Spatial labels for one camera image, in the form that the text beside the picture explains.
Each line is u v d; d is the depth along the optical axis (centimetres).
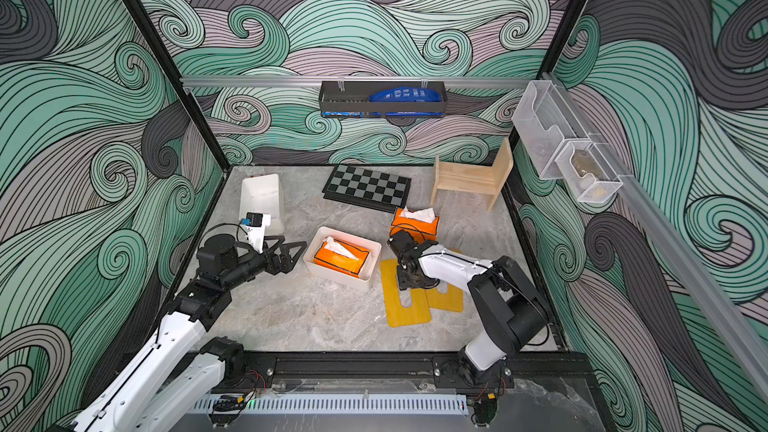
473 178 104
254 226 65
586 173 64
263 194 110
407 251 69
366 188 110
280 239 78
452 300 85
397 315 83
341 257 85
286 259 66
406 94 92
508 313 44
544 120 78
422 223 94
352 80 95
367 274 89
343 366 74
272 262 65
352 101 95
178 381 55
